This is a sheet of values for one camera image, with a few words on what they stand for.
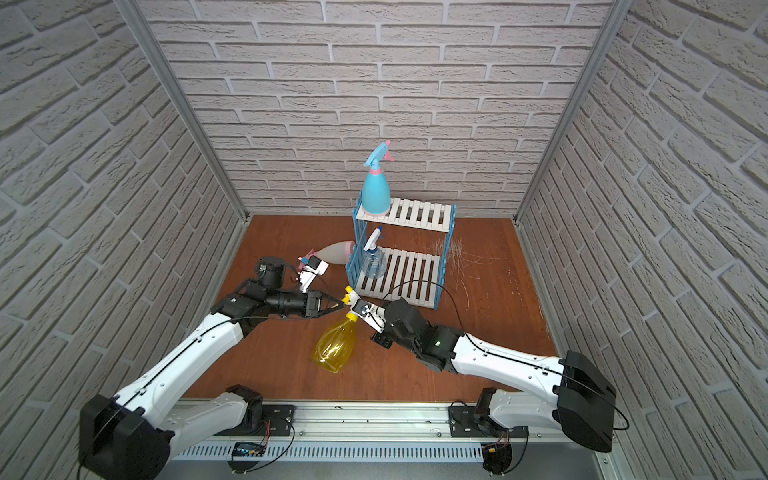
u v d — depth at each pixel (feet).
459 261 3.49
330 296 2.29
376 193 2.49
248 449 2.37
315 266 2.27
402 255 3.48
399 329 1.86
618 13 2.27
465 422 2.38
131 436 1.22
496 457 2.27
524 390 1.56
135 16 2.29
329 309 2.32
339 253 3.36
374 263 3.38
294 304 2.11
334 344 2.19
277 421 2.44
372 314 2.00
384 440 2.34
